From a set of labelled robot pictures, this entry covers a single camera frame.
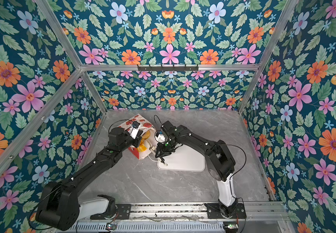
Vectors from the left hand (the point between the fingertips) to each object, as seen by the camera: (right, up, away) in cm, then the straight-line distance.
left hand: (142, 127), depth 82 cm
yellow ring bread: (-2, -6, +17) cm, 18 cm away
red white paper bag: (0, -11, +22) cm, 24 cm away
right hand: (+9, -16, +1) cm, 18 cm away
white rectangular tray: (+26, -20, +12) cm, 35 cm away
